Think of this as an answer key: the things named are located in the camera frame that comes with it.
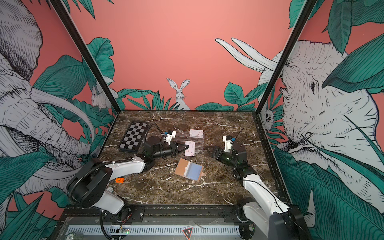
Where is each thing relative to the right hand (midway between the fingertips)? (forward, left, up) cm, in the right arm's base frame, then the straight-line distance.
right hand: (208, 149), depth 78 cm
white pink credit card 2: (-1, +9, -1) cm, 9 cm away
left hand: (0, +10, +2) cm, 10 cm away
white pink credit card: (+17, +6, -9) cm, 20 cm away
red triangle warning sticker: (-35, +10, -16) cm, 40 cm away
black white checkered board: (+17, +50, -14) cm, 55 cm away
